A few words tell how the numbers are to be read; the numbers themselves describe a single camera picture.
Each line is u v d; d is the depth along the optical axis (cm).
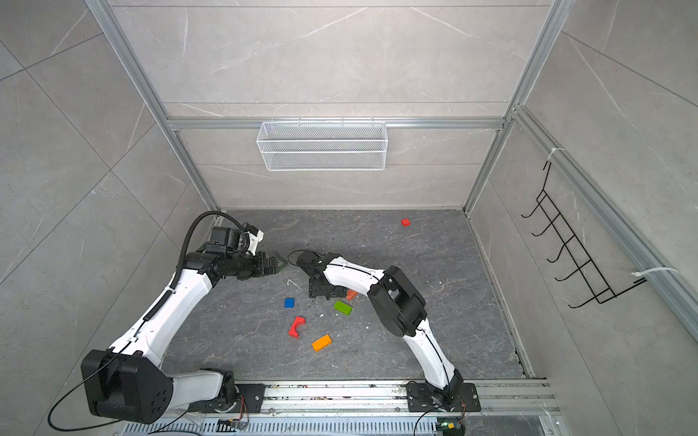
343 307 90
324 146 101
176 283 50
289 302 93
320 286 70
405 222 115
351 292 92
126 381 39
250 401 73
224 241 62
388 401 75
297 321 86
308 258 76
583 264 63
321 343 82
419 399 73
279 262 74
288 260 76
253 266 71
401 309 55
